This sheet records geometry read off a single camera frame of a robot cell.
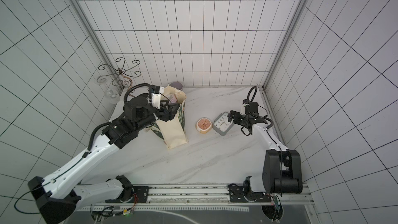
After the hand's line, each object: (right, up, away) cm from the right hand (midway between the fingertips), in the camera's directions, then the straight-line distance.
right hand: (237, 114), depth 91 cm
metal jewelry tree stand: (-67, +25, -6) cm, 72 cm away
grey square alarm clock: (-9, -7, +4) cm, 12 cm away
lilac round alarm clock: (-38, +10, -4) cm, 40 cm away
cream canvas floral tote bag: (-36, -8, -10) cm, 39 cm away
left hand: (-35, +6, -22) cm, 42 cm away
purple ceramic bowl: (-40, +20, +26) cm, 51 cm away
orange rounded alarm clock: (-20, -7, +4) cm, 21 cm away
